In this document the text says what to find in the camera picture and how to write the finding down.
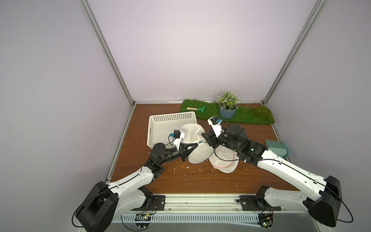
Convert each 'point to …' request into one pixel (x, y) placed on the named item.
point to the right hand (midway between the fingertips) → (206, 128)
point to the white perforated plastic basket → (160, 126)
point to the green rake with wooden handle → (202, 108)
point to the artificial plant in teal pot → (228, 101)
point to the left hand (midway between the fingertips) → (197, 147)
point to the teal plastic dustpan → (280, 148)
